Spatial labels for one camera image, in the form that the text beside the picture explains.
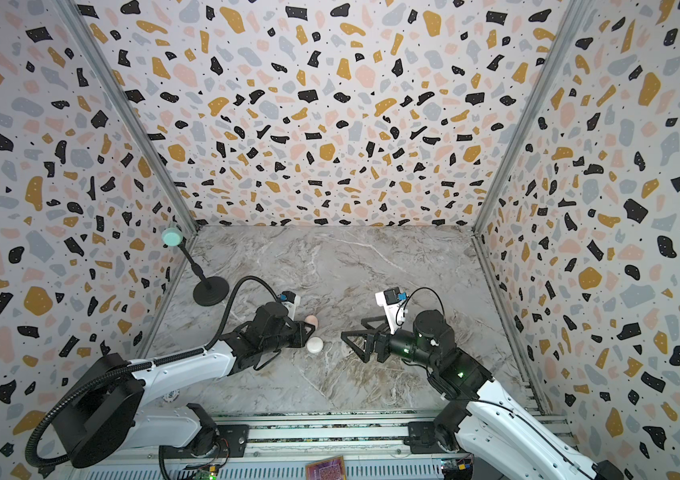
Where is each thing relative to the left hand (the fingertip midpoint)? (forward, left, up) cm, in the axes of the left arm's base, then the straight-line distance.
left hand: (318, 324), depth 84 cm
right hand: (-10, -10, +17) cm, 22 cm away
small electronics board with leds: (-33, +24, -10) cm, 42 cm away
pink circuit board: (-33, -3, -7) cm, 34 cm away
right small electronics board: (-33, -35, -10) cm, 49 cm away
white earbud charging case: (-4, +1, -5) cm, 6 cm away
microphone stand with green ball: (+17, +37, -8) cm, 42 cm away
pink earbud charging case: (+2, +2, -1) cm, 3 cm away
